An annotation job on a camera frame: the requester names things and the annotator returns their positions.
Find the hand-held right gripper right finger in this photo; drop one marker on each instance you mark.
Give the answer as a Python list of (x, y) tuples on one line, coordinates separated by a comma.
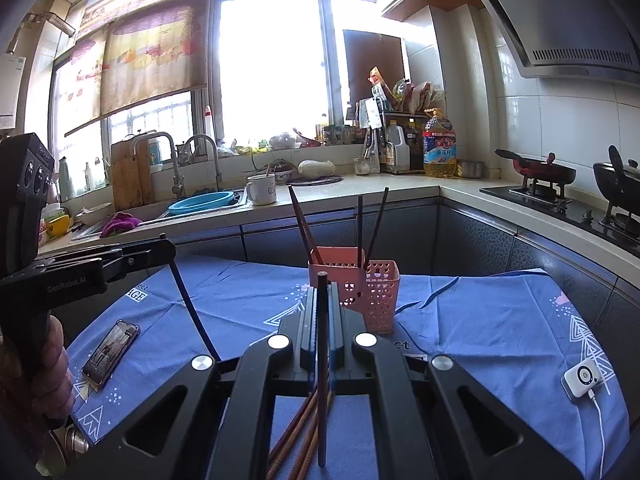
[(334, 332)]

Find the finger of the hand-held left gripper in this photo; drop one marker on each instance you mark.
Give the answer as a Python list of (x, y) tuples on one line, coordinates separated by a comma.
[(140, 260)]

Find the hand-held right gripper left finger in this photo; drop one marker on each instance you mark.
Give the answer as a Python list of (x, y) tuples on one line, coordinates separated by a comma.
[(310, 332)]

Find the pink perforated utensil holder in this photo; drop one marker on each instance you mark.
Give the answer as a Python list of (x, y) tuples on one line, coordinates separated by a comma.
[(380, 300)]

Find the dark brown chopstick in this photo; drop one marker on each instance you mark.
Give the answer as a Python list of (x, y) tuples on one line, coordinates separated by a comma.
[(359, 225), (195, 312), (322, 410), (377, 222), (299, 222), (306, 227)]

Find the bunch of wooden chopsticks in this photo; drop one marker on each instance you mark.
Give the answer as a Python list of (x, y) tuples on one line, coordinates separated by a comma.
[(292, 435)]

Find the person's left hand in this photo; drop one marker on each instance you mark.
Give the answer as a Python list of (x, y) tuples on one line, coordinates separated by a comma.
[(59, 370)]

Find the yellow cup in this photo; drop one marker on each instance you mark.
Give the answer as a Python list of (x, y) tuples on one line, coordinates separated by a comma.
[(59, 226)]

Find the pink cloth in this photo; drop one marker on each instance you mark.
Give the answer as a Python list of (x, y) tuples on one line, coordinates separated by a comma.
[(122, 224)]

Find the steel sink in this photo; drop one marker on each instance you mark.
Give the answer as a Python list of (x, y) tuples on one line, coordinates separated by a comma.
[(150, 217)]

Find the white bowl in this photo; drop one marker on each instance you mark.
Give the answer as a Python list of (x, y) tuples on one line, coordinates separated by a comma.
[(95, 215)]

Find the wooden cutting board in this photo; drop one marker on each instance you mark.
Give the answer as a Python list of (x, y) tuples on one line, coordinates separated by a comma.
[(130, 180)]

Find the blue plastic basin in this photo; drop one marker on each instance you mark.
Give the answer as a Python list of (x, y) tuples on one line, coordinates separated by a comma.
[(200, 204)]

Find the angular steel faucet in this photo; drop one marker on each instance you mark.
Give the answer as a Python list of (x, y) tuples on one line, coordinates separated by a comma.
[(177, 180)]

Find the smartphone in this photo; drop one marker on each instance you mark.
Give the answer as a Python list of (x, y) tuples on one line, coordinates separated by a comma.
[(110, 352)]

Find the dish soap bottle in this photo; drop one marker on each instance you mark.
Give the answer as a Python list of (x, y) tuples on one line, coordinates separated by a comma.
[(155, 155)]

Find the white water heater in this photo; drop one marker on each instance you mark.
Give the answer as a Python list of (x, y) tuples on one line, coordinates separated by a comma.
[(11, 90)]

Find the curved steel faucet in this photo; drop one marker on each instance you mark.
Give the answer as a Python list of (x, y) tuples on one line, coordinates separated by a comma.
[(216, 170)]

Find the white mug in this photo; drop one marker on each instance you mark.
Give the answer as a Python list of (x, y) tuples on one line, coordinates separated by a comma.
[(262, 191)]

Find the white bottle with red cap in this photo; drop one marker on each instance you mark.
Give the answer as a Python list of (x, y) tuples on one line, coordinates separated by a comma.
[(207, 127)]

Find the green onions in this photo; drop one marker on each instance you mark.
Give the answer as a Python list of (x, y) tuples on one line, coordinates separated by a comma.
[(260, 167)]

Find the dark round mat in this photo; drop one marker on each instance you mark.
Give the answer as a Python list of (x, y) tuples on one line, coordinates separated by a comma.
[(325, 180)]

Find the patterned small bowl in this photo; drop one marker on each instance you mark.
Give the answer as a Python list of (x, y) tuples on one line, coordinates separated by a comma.
[(283, 176)]

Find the white lumpy bundle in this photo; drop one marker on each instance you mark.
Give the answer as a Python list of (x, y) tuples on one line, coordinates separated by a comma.
[(315, 167)]

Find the blue printed tablecloth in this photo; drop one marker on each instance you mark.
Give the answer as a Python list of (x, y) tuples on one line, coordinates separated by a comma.
[(500, 320)]

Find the small glass jar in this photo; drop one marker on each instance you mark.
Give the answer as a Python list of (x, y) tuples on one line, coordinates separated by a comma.
[(361, 166)]

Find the metal exhaust pipe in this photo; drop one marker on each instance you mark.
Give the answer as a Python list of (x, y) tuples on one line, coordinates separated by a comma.
[(55, 22)]

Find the bag of garlic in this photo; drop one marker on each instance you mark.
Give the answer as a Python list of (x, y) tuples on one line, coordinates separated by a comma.
[(282, 140)]

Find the white plastic jug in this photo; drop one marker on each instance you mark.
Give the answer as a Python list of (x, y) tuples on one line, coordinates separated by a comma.
[(395, 152)]

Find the reddish purple vegetable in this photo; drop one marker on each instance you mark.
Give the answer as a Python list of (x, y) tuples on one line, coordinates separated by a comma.
[(306, 140)]

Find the row of spice jars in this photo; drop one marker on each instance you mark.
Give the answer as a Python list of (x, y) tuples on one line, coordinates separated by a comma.
[(340, 135)]

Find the dark sauce bottle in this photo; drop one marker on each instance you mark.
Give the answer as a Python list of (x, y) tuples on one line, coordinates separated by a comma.
[(413, 150)]

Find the cooking oil bottle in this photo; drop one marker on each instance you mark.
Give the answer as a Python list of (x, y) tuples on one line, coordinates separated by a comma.
[(440, 150)]

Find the small steel bowl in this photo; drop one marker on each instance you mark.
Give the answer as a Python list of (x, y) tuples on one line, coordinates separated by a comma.
[(470, 169)]

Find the hanging kitchen knives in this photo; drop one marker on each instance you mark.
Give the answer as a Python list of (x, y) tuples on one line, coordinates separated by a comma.
[(370, 115)]

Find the metal spice rack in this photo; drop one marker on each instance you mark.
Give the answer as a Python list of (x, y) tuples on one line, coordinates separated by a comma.
[(407, 115)]

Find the pile of food packets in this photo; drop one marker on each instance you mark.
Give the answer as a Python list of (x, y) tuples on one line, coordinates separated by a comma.
[(415, 95)]

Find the white square device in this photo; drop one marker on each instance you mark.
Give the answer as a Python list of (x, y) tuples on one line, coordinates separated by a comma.
[(582, 377)]

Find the red frying pan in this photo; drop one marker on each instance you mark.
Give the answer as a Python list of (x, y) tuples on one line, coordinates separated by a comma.
[(545, 172)]

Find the black gas stove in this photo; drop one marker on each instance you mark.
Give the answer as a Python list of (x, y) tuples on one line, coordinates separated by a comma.
[(575, 212)]

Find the brown cardboard panel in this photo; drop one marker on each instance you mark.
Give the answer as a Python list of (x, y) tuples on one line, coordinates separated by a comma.
[(375, 65)]

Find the black wok with lid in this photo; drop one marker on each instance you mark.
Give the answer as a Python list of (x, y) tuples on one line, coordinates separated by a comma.
[(620, 180)]

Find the steel range hood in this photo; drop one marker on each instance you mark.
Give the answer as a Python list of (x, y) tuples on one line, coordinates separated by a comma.
[(575, 10)]

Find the window frame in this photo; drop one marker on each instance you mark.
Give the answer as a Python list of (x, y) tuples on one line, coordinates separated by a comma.
[(325, 60)]

